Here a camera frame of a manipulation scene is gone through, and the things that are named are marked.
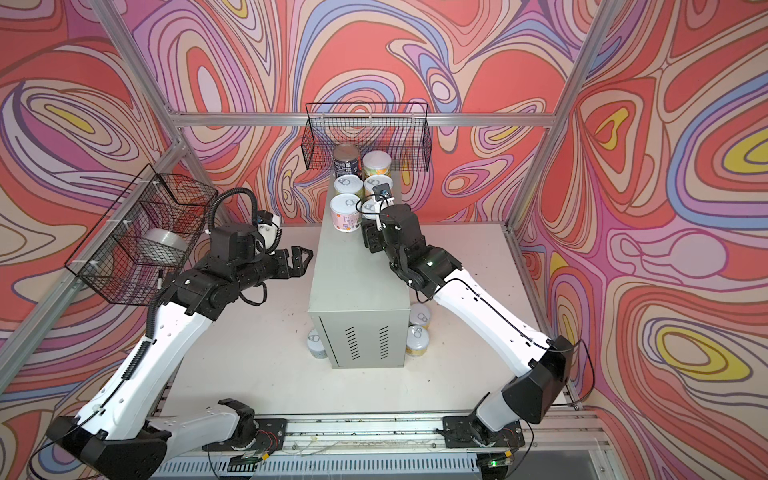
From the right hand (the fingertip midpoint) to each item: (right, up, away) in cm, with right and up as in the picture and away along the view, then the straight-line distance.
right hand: (381, 223), depth 72 cm
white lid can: (-19, -34, +12) cm, 40 cm away
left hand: (-19, -7, -2) cm, 21 cm away
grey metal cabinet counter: (-4, -18, -13) cm, 23 cm away
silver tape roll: (-52, -5, -2) cm, 52 cm away
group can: (+10, -32, +12) cm, 36 cm away
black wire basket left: (-62, -9, -4) cm, 63 cm away
